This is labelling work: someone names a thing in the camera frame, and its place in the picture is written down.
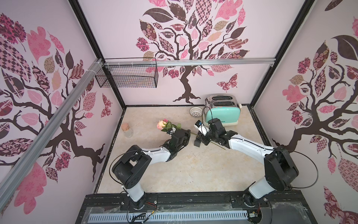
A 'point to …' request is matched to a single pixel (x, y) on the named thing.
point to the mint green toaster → (225, 107)
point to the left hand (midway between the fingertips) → (192, 131)
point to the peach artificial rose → (161, 125)
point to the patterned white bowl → (196, 111)
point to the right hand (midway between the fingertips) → (199, 132)
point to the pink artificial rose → (166, 120)
